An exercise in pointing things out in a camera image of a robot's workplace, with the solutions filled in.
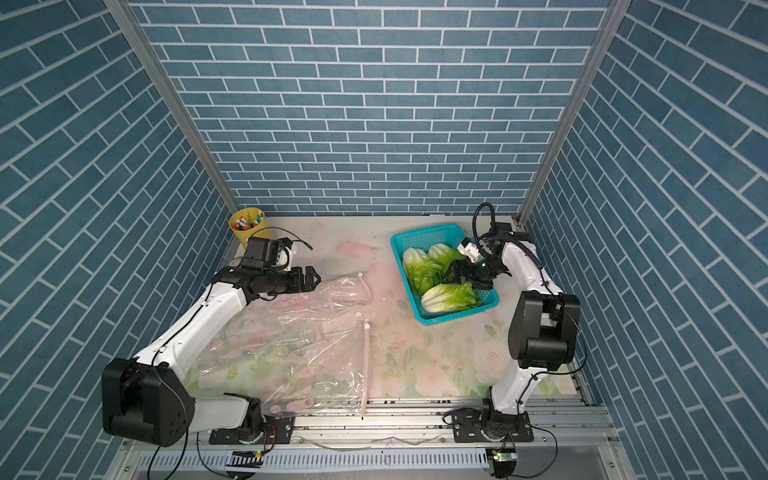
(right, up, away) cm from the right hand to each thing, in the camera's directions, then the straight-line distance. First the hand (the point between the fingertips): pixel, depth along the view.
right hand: (460, 284), depth 88 cm
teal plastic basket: (-9, +14, +18) cm, 25 cm away
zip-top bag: (-37, -6, +5) cm, 38 cm away
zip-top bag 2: (-44, -25, -6) cm, 51 cm away
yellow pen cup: (-73, +20, +17) cm, 77 cm away
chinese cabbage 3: (-3, -4, -1) cm, 5 cm away
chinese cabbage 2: (-4, +8, +11) cm, 14 cm away
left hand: (-42, +2, -4) cm, 43 cm away
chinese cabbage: (-10, +3, +4) cm, 11 cm away
